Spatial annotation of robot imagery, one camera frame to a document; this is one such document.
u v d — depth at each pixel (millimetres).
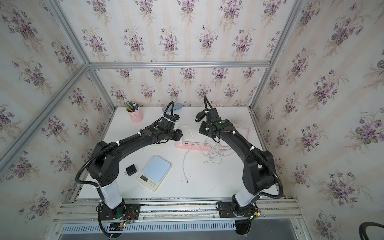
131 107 1055
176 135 806
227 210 732
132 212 722
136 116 1051
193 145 949
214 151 951
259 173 440
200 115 1103
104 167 470
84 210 748
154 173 842
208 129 649
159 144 740
